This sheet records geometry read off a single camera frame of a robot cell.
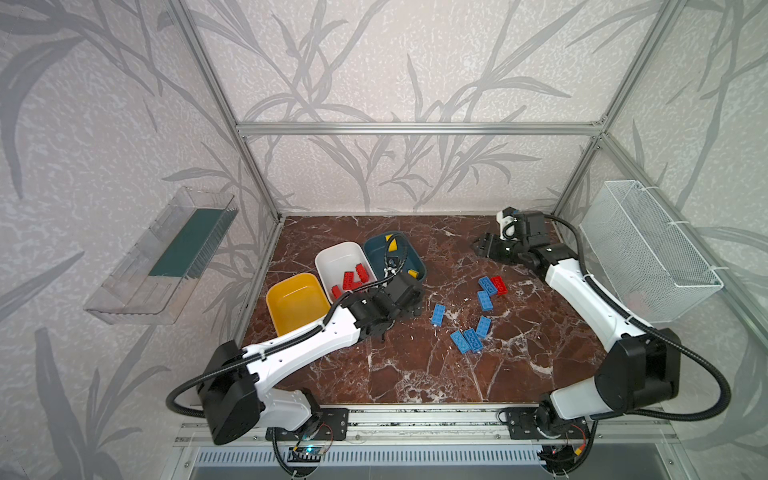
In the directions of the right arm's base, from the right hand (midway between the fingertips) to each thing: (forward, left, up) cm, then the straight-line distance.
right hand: (478, 237), depth 85 cm
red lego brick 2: (+1, +36, -19) cm, 41 cm away
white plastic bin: (+7, +47, -20) cm, 51 cm away
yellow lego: (+12, +26, -19) cm, 34 cm away
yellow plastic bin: (-10, +56, -20) cm, 61 cm away
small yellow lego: (+1, +19, -20) cm, 27 cm away
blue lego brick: (-14, +11, -20) cm, 27 cm away
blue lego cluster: (-6, -6, -20) cm, 21 cm away
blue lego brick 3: (-10, -4, -20) cm, 23 cm away
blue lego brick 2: (-18, -2, -20) cm, 27 cm away
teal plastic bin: (+7, +22, -20) cm, 31 cm away
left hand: (-14, +20, -5) cm, 25 cm away
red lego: (-4, -10, -21) cm, 23 cm away
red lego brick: (-2, +40, -21) cm, 46 cm away
